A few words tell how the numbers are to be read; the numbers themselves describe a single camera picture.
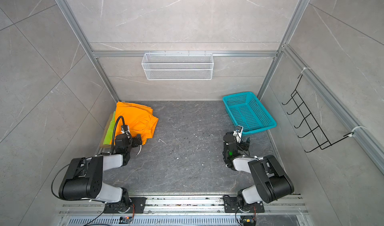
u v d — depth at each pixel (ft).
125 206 2.21
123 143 2.34
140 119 3.19
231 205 2.39
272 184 1.39
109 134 3.10
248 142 2.58
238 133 2.46
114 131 2.25
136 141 2.84
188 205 2.45
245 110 3.77
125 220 2.31
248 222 2.30
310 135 2.13
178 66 3.30
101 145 3.06
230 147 2.26
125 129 2.62
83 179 1.48
